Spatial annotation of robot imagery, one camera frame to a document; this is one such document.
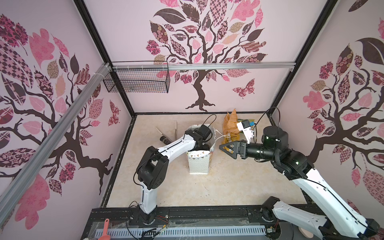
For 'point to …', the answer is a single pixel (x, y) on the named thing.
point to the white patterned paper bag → (200, 161)
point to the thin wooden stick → (158, 130)
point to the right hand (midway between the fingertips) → (224, 145)
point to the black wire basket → (138, 77)
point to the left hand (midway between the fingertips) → (200, 153)
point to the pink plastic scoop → (105, 236)
